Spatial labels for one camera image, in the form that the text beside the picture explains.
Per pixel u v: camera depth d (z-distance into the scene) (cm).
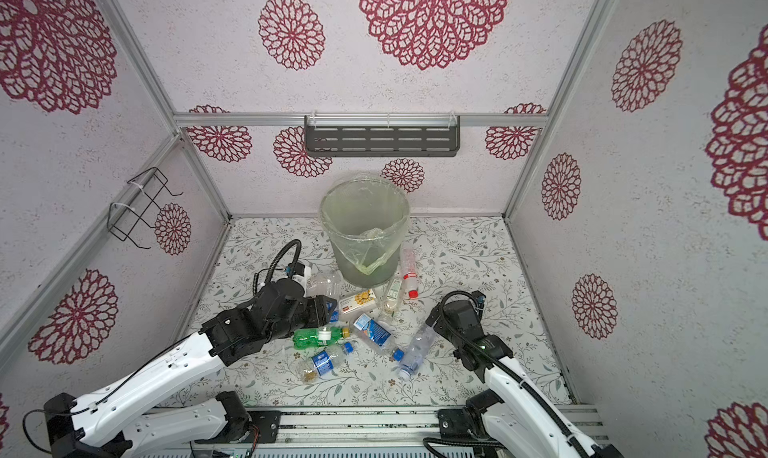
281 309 53
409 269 100
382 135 93
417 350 87
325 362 80
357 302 90
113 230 70
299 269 66
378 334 83
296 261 63
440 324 74
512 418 59
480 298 72
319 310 63
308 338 84
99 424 39
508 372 52
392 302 93
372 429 75
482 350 56
